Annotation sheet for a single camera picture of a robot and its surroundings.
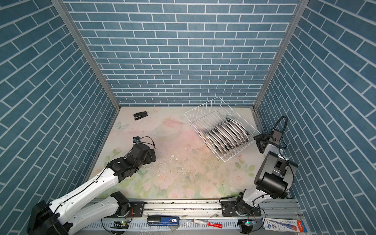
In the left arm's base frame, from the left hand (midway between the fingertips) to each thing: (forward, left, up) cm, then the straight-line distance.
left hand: (149, 153), depth 82 cm
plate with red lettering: (+8, -43, +5) cm, 44 cm away
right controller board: (-33, -53, -10) cm, 63 cm away
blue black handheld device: (-31, -11, -7) cm, 34 cm away
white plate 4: (+14, -53, +6) cm, 55 cm away
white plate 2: (+10, -49, +7) cm, 50 cm away
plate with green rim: (+11, -37, +5) cm, 39 cm away
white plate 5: (+16, -54, +6) cm, 57 cm away
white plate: (+15, -43, +6) cm, 46 cm away
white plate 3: (+11, -51, +7) cm, 52 cm away
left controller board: (-32, +11, -14) cm, 36 cm away
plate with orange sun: (+5, -39, +3) cm, 40 cm away
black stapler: (+37, +16, -9) cm, 41 cm away
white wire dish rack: (+11, -42, +6) cm, 44 cm away
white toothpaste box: (-35, -73, -8) cm, 81 cm away
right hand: (+11, -67, -1) cm, 68 cm away
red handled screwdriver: (-33, -33, -9) cm, 47 cm away
